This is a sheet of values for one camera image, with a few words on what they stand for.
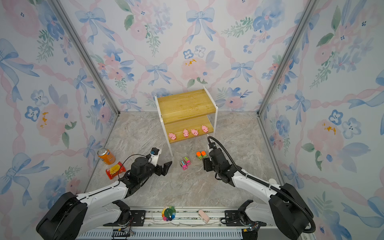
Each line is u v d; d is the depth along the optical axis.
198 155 0.95
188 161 0.92
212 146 0.75
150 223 0.73
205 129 0.88
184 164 0.90
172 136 0.84
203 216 0.73
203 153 0.95
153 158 0.75
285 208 0.41
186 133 0.85
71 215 0.42
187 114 0.75
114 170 0.88
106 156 0.86
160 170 0.76
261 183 0.49
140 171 0.66
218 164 0.65
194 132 0.86
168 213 0.75
